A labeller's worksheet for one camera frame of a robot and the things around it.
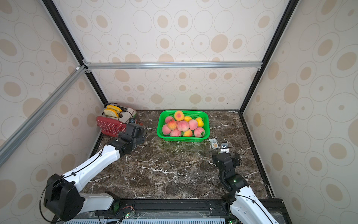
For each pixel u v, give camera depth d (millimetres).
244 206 501
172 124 952
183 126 946
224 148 675
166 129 1000
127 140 621
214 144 972
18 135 541
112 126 922
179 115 1000
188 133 974
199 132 975
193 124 982
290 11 695
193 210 731
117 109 936
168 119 1060
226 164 577
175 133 970
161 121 1022
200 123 1029
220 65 1904
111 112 915
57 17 706
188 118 1050
